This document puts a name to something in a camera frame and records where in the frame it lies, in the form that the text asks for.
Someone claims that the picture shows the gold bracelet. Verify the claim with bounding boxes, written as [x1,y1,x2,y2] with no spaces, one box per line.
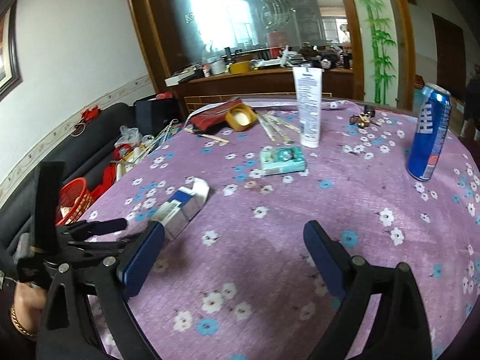
[9,305,38,337]

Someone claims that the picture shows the dark brown door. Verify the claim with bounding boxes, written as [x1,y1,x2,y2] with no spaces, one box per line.
[431,13,466,94]

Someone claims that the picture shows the white plastic bag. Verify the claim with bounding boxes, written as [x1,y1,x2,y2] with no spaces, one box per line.
[114,125,145,149]

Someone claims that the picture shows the red plastic basket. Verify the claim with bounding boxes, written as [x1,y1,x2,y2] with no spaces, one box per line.
[56,178,107,226]

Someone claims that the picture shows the large wood-framed mirror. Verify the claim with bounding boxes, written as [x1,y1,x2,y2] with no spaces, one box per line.
[122,0,366,100]

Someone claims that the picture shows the black bag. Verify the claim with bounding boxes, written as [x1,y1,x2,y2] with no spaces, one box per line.
[134,95,181,136]

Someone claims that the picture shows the person's left forearm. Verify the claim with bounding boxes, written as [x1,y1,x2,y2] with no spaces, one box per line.
[0,319,38,360]

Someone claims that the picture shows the white squeeze tube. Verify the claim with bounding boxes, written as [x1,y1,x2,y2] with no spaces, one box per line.
[292,67,324,148]

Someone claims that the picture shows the black sofa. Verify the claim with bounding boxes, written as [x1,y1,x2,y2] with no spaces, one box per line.
[0,101,158,256]

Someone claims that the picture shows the brown cardboard box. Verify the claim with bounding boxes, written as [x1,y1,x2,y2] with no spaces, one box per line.
[448,95,467,132]

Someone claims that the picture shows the person's left hand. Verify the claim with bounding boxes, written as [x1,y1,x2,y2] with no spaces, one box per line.
[13,281,47,332]

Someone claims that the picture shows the green bamboo wall panel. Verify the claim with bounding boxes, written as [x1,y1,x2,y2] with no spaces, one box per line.
[345,0,400,106]

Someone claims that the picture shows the red pouch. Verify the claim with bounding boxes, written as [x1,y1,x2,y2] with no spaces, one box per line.
[189,99,244,133]

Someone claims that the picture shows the small wooden stick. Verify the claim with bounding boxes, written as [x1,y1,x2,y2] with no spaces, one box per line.
[195,132,230,144]

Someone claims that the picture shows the white and blue carton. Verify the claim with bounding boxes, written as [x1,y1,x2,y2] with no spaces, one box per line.
[150,177,211,241]

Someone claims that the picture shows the teal small box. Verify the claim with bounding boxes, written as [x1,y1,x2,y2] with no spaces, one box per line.
[260,146,307,177]

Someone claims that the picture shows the wire clothes hangers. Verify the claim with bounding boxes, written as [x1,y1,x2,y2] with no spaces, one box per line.
[142,118,184,154]

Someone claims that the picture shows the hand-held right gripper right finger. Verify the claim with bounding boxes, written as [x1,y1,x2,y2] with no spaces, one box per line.
[303,220,437,360]

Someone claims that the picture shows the blue drink can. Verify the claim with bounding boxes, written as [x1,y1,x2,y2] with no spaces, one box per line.
[407,83,452,182]

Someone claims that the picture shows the purple floral tablecloth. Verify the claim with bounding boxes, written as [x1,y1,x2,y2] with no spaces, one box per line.
[79,97,480,360]

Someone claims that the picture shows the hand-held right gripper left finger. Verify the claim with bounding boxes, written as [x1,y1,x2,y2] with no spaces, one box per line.
[35,220,166,360]

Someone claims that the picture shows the wooden cabinet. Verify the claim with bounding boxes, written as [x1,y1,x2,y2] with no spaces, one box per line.
[165,65,355,119]

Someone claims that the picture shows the dark framed picture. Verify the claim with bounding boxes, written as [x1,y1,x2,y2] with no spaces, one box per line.
[0,4,23,100]

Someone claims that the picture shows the bunch of keys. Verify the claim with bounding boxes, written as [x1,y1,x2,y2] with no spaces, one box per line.
[349,107,381,128]

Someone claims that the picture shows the wooden slatted chair back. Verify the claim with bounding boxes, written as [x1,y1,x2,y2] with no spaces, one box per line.
[183,91,334,118]

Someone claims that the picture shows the white flat box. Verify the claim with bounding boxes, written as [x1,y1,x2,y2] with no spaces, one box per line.
[164,74,196,87]

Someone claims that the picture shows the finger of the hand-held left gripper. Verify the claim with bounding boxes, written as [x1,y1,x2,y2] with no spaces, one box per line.
[71,233,140,267]
[67,217,128,241]

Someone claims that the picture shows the bundle of pale sticks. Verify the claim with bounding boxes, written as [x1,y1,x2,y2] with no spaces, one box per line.
[257,110,301,145]

